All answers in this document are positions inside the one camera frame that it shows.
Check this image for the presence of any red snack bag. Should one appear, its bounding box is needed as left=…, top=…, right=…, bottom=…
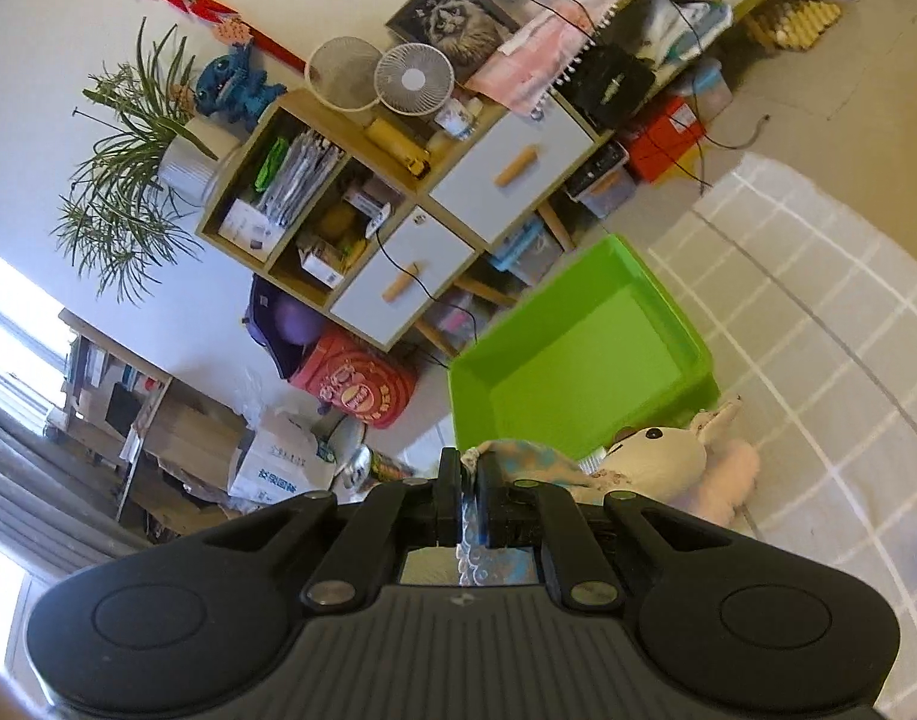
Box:
left=287, top=323, right=417, bottom=429

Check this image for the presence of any potted spider plant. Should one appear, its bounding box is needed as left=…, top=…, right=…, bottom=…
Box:
left=52, top=29, right=218, bottom=305

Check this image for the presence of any white bunny plush toy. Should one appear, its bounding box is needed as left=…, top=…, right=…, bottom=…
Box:
left=580, top=397, right=760, bottom=527

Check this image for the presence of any wooden shelf with boxes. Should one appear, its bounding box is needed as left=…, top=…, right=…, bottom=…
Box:
left=58, top=309, right=246, bottom=541

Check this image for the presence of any green plastic bin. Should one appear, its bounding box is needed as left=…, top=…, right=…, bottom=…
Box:
left=449, top=236, right=720, bottom=460

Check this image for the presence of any white desk fan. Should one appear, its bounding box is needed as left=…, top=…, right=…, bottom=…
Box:
left=374, top=43, right=455, bottom=117

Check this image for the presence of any purple bag with ball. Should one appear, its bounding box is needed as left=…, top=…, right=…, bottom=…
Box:
left=242, top=275, right=328, bottom=380

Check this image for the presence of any beige round fan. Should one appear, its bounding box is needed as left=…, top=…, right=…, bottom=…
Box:
left=303, top=36, right=382, bottom=114

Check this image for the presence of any wooden cabinet with white drawers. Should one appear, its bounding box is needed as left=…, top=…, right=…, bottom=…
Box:
left=198, top=89, right=600, bottom=351

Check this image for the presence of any blue Stitch plush toy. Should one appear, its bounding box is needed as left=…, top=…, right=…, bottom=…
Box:
left=193, top=44, right=287, bottom=132

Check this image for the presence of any red cardboard box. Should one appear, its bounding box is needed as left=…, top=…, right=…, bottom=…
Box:
left=618, top=96, right=705, bottom=184

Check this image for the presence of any pink fringed cloth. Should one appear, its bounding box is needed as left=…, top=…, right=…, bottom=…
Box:
left=465, top=0, right=630, bottom=115

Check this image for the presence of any light blue patterned cloth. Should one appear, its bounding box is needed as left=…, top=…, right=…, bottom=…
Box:
left=456, top=439, right=605, bottom=587

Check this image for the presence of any framed cat picture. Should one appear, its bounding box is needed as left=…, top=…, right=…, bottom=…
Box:
left=385, top=0, right=520, bottom=85

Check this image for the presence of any grey checked table cloth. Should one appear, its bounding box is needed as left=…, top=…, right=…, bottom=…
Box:
left=645, top=154, right=917, bottom=718

